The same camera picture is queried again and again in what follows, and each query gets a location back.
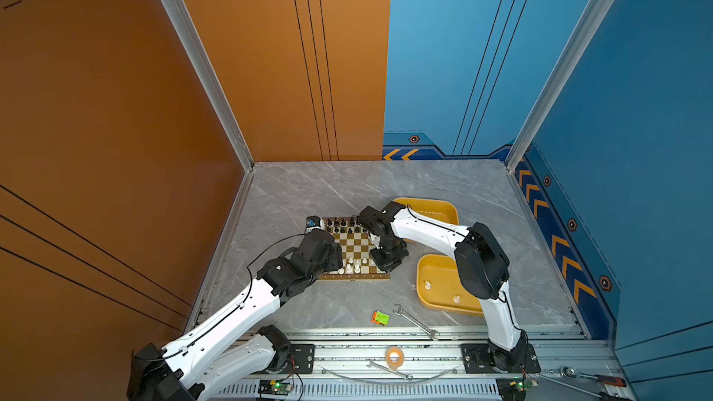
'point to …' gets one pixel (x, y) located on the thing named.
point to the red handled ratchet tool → (571, 373)
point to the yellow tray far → (435, 209)
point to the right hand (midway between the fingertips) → (383, 271)
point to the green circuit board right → (514, 388)
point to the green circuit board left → (273, 387)
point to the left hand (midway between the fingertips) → (334, 248)
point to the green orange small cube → (380, 317)
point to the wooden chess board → (358, 263)
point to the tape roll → (401, 357)
